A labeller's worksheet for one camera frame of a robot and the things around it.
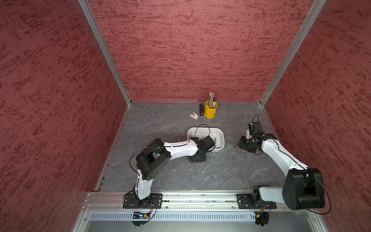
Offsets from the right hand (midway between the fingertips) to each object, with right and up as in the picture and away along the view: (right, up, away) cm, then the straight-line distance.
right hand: (239, 147), depth 87 cm
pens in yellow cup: (-14, +31, +18) cm, 39 cm away
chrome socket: (0, -1, +7) cm, 7 cm away
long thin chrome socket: (+2, -4, +5) cm, 7 cm away
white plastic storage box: (-11, +8, +10) cm, 17 cm away
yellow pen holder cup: (-16, +22, +19) cm, 33 cm away
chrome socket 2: (-4, +1, +10) cm, 11 cm away
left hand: (-26, -9, 0) cm, 27 cm away
